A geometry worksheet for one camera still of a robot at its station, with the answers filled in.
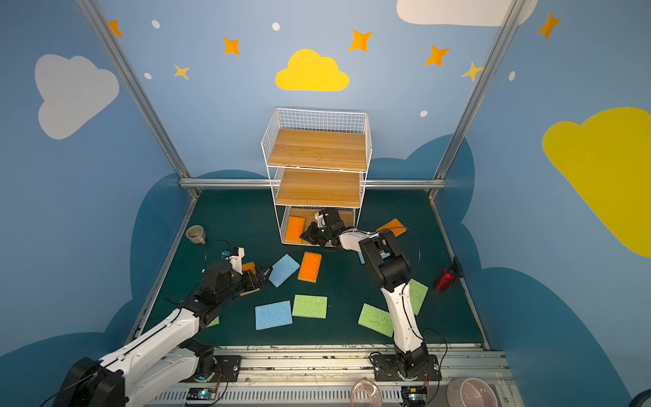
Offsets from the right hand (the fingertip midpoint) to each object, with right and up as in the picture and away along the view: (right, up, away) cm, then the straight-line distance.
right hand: (300, 233), depth 101 cm
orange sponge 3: (+4, -13, -6) cm, 15 cm away
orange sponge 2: (-18, -12, -8) cm, 23 cm away
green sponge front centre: (+6, -24, -15) cm, 29 cm away
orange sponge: (-2, +2, +3) cm, 4 cm away
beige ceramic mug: (-43, -1, +2) cm, 43 cm away
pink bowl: (+52, -44, -29) cm, 74 cm away
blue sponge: (-6, -14, -5) cm, 16 cm away
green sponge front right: (+27, -27, -18) cm, 43 cm away
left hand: (-11, -11, -16) cm, 22 cm away
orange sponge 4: (+41, +2, +8) cm, 42 cm away
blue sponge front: (-7, -27, -17) cm, 32 cm away
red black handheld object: (+53, -16, -12) cm, 57 cm away
